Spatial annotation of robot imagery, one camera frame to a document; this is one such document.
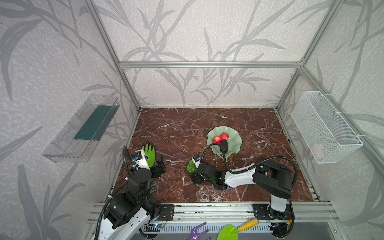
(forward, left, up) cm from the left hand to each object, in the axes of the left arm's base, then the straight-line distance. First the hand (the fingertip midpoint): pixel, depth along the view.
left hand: (157, 153), depth 70 cm
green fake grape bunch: (-1, -16, -16) cm, 22 cm away
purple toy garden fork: (-30, -19, -22) cm, 42 cm away
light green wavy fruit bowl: (+20, -43, -20) cm, 52 cm away
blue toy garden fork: (-10, +4, -23) cm, 25 cm away
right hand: (+2, -17, -21) cm, 27 cm away
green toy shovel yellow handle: (-29, -34, -21) cm, 50 cm away
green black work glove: (+13, +13, -22) cm, 29 cm away
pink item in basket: (+4, -79, -1) cm, 79 cm away
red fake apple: (+22, -36, -19) cm, 47 cm away
